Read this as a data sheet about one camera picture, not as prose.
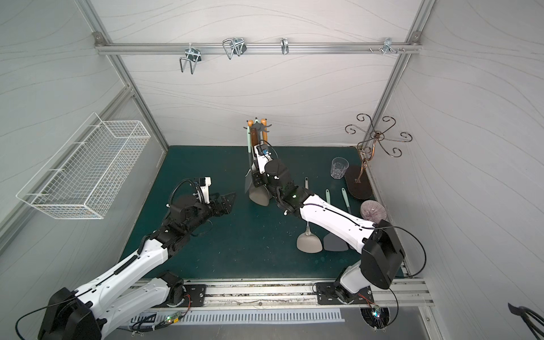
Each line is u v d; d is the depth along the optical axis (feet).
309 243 2.76
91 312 1.29
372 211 3.05
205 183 2.28
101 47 2.52
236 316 2.31
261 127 2.42
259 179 2.21
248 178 3.12
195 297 2.41
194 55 2.57
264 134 2.35
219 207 2.28
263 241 2.84
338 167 3.52
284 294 2.46
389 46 2.50
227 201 2.29
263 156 2.03
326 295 2.40
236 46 2.51
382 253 1.37
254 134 2.17
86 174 2.28
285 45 2.57
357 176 3.35
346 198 3.24
